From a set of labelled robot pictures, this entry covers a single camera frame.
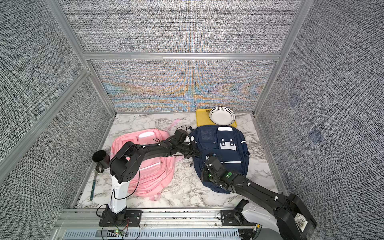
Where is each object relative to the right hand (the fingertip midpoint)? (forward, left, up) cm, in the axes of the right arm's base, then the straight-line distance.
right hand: (201, 170), depth 83 cm
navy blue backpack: (+20, -19, -4) cm, 28 cm away
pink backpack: (-2, +24, 0) cm, 24 cm away
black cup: (+9, +60, -5) cm, 61 cm away
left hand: (+11, -3, +1) cm, 12 cm away
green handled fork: (-6, +61, -6) cm, 61 cm away
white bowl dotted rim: (+45, -18, -5) cm, 49 cm away
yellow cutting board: (+45, -3, -8) cm, 46 cm away
